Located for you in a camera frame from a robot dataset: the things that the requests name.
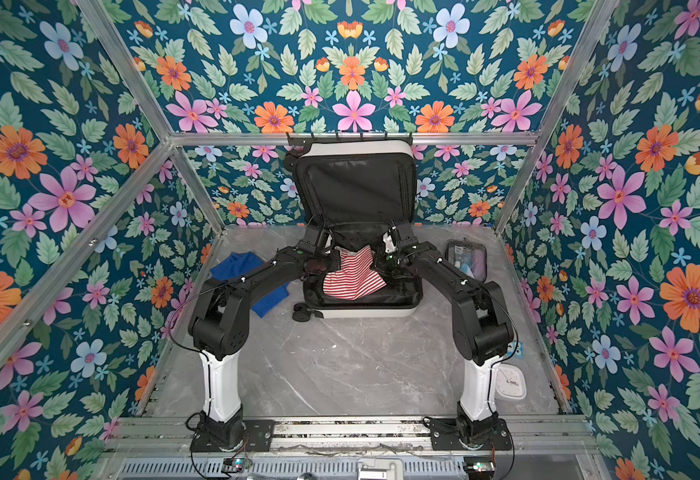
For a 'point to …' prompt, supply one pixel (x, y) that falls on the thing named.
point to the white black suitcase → (358, 188)
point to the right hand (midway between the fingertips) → (371, 262)
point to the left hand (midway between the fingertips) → (345, 253)
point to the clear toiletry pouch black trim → (468, 255)
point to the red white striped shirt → (356, 278)
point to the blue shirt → (236, 265)
